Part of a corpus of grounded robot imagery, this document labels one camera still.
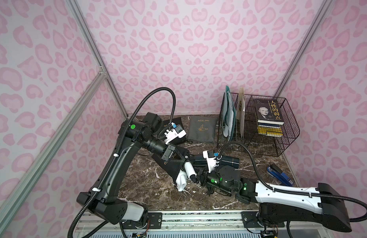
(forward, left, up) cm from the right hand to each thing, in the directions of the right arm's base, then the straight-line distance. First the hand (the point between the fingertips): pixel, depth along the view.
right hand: (189, 171), depth 67 cm
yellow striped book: (+33, -52, -12) cm, 63 cm away
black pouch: (+48, +12, -22) cm, 54 cm away
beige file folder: (+37, -29, +3) cm, 47 cm away
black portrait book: (+39, -48, -2) cm, 62 cm away
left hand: (0, +2, +10) cm, 10 cm away
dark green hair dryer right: (+13, -26, -18) cm, 34 cm away
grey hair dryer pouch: (+43, -8, -23) cm, 49 cm away
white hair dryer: (-4, +2, +4) cm, 6 cm away
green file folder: (+35, -23, +1) cm, 41 cm away
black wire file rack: (+29, -53, -24) cm, 65 cm away
